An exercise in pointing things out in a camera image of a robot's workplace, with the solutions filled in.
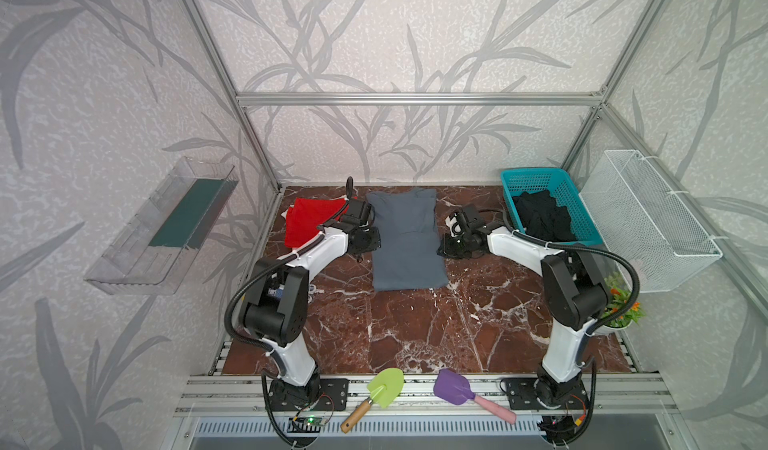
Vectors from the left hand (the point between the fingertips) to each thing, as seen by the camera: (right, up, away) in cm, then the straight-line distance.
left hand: (380, 233), depth 94 cm
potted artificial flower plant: (+61, -13, -22) cm, 66 cm away
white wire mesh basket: (+60, +4, -30) cm, 67 cm away
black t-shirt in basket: (+57, +5, +10) cm, 58 cm away
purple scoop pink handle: (+21, -38, -20) cm, 48 cm away
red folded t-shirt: (-28, +6, +15) cm, 32 cm away
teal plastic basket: (+67, +17, +18) cm, 71 cm away
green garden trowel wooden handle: (+3, -37, -20) cm, 42 cm away
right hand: (+19, -3, +2) cm, 19 cm away
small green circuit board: (-15, -44, -24) cm, 52 cm away
